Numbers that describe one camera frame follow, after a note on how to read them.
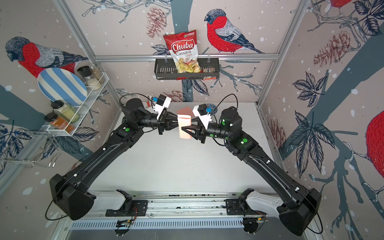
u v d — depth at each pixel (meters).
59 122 0.62
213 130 0.54
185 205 0.75
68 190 0.38
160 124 0.53
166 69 0.95
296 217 0.36
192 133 0.58
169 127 0.58
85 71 0.79
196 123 0.58
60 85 0.71
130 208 0.69
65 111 0.65
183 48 0.80
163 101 0.52
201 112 0.50
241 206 0.66
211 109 0.50
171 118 0.56
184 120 0.56
